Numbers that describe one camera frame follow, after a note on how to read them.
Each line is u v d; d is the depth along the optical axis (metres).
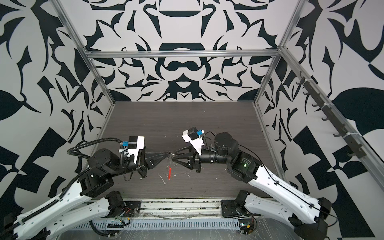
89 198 0.47
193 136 0.48
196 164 0.48
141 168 0.47
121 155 0.46
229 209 0.74
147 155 0.50
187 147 0.54
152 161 0.50
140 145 0.45
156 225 0.65
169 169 0.53
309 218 0.39
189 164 0.51
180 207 0.76
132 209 0.73
